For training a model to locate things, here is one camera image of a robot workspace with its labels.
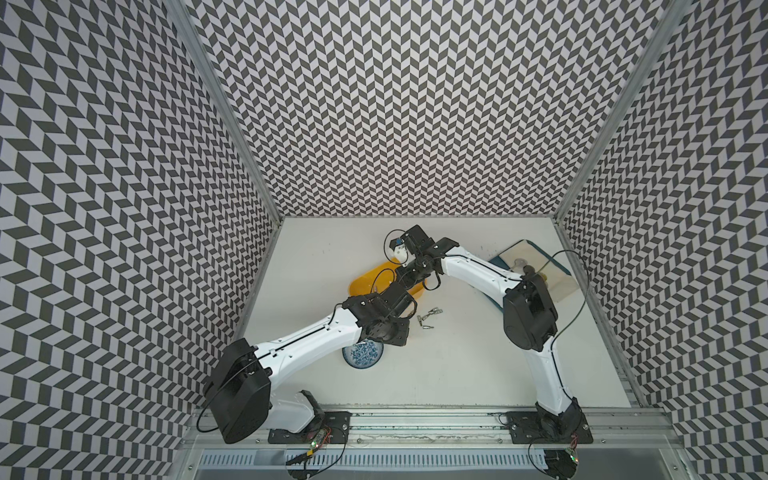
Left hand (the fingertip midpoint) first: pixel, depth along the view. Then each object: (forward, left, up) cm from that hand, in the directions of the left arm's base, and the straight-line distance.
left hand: (398, 337), depth 80 cm
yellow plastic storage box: (+22, +8, -7) cm, 25 cm away
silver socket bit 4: (+7, -9, -9) cm, 14 cm away
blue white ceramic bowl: (-2, +10, -8) cm, 13 cm away
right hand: (+18, -1, -1) cm, 18 cm away
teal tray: (+31, -35, -7) cm, 48 cm away
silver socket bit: (+11, -11, -6) cm, 17 cm away
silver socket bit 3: (+8, -7, -9) cm, 13 cm away
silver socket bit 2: (+10, -8, -7) cm, 15 cm away
